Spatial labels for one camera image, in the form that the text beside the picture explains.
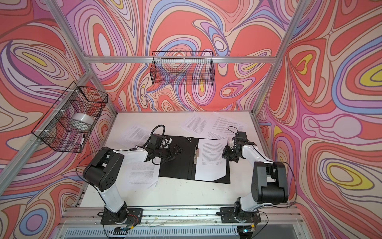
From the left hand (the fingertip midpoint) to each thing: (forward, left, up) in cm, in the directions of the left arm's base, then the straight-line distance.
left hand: (181, 154), depth 91 cm
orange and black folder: (-6, -2, -4) cm, 7 cm away
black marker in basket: (-5, +47, +21) cm, 52 cm away
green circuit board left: (-38, +28, -4) cm, 48 cm away
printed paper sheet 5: (-13, +27, -5) cm, 30 cm away
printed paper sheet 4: (+26, -32, -5) cm, 41 cm away
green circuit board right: (-38, -33, -6) cm, 51 cm away
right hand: (-2, -27, -1) cm, 27 cm away
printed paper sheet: (+16, +35, -4) cm, 38 cm away
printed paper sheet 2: (-6, -19, -5) cm, 20 cm away
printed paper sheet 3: (+31, -12, -5) cm, 34 cm away
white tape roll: (+2, +47, +28) cm, 55 cm away
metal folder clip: (+1, -9, -3) cm, 10 cm away
